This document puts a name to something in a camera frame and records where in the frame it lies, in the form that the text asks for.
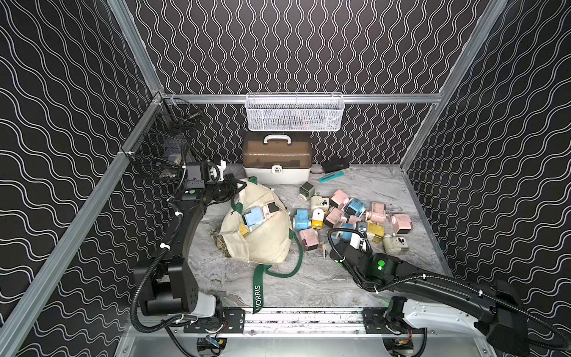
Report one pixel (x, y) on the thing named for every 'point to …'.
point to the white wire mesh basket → (295, 111)
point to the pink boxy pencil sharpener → (334, 215)
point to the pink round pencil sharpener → (378, 214)
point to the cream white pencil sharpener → (319, 202)
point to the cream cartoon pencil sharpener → (395, 245)
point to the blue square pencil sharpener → (354, 207)
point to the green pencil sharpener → (306, 191)
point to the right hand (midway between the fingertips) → (346, 242)
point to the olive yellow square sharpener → (376, 230)
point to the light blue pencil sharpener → (254, 217)
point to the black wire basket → (157, 149)
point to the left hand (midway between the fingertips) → (244, 179)
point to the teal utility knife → (331, 176)
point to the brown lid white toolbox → (276, 159)
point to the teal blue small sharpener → (346, 235)
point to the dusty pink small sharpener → (309, 239)
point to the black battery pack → (335, 165)
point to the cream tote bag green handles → (256, 230)
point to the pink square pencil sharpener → (401, 223)
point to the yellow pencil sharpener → (317, 219)
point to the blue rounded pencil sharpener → (302, 219)
